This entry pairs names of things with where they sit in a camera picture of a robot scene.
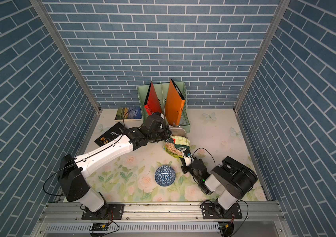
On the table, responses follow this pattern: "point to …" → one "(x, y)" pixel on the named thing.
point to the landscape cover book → (128, 114)
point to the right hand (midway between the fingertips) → (182, 156)
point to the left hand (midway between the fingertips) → (177, 133)
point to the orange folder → (174, 104)
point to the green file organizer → (161, 89)
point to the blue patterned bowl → (165, 176)
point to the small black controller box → (100, 226)
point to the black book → (115, 131)
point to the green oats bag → (175, 144)
